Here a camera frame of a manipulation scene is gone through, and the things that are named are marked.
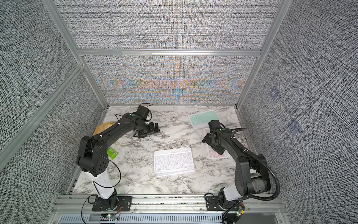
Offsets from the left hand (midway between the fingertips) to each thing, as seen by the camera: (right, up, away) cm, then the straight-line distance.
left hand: (157, 131), depth 90 cm
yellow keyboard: (+6, -24, -7) cm, 26 cm away
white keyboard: (+10, -17, -3) cm, 20 cm away
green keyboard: (+32, +7, +19) cm, 37 cm away
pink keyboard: (+36, -15, +1) cm, 39 cm away
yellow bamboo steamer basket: (-40, +2, +9) cm, 41 cm away
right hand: (+34, -6, -1) cm, 35 cm away
